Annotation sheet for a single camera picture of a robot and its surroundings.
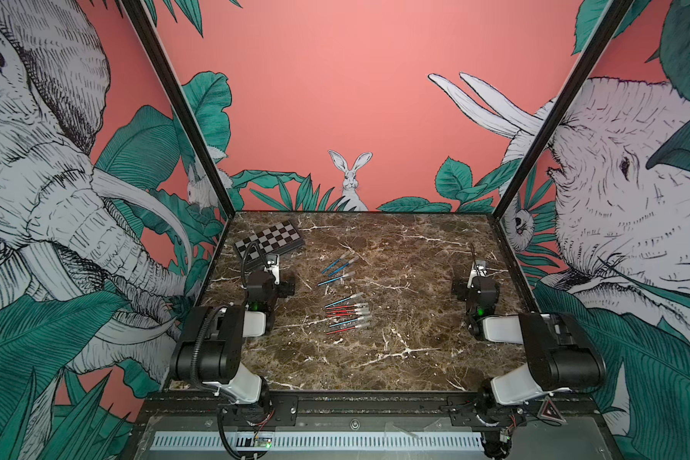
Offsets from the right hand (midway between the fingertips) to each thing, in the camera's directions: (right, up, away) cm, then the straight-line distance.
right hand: (473, 271), depth 94 cm
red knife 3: (-41, -17, -6) cm, 45 cm away
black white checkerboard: (-73, +10, +13) cm, 75 cm away
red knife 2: (-42, -14, -1) cm, 44 cm away
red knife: (-38, -11, +1) cm, 40 cm away
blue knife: (-46, -3, +7) cm, 47 cm away
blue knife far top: (-47, +3, +11) cm, 48 cm away
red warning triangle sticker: (+12, -35, -19) cm, 42 cm away
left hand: (-65, +2, +1) cm, 65 cm away
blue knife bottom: (-37, -15, -3) cm, 40 cm away
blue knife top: (-41, +3, +11) cm, 42 cm away
